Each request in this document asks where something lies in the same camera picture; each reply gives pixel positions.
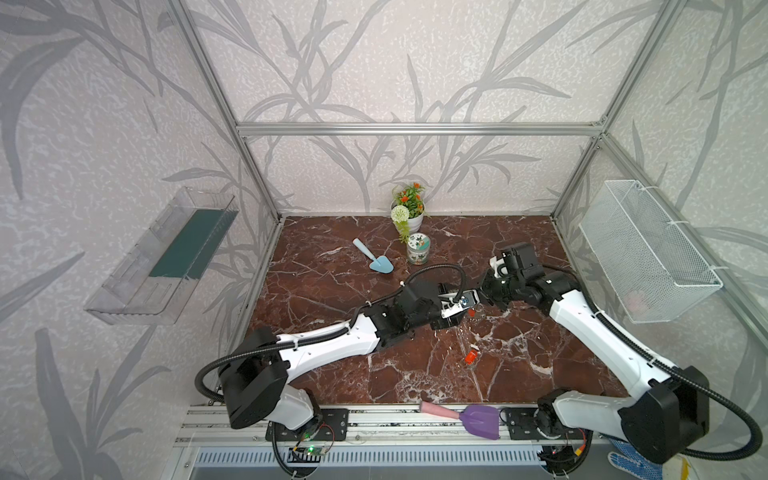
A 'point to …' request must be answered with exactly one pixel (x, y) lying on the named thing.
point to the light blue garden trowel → (382, 263)
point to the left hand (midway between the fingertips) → (463, 289)
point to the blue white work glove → (633, 463)
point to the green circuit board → (312, 450)
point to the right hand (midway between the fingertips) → (464, 281)
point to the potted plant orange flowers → (407, 211)
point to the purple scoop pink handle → (482, 420)
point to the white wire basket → (655, 269)
